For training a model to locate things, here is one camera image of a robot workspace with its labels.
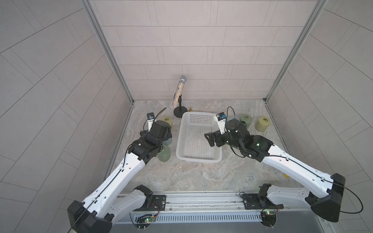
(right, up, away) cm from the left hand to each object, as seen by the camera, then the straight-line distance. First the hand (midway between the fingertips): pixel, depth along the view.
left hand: (161, 127), depth 76 cm
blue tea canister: (0, -11, +15) cm, 19 cm away
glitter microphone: (+10, +28, +12) cm, 32 cm away
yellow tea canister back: (+62, 0, +18) cm, 65 cm away
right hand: (+26, -2, -4) cm, 26 cm away
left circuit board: (-6, -41, -11) cm, 43 cm away
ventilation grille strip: (+22, -42, -8) cm, 48 cm away
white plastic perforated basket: (+16, -13, +15) cm, 25 cm away
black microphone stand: (+6, +9, +30) cm, 32 cm away
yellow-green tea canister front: (0, +4, +18) cm, 18 cm away
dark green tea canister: (+52, +4, +19) cm, 56 cm away
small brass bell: (+15, +10, +33) cm, 38 cm away
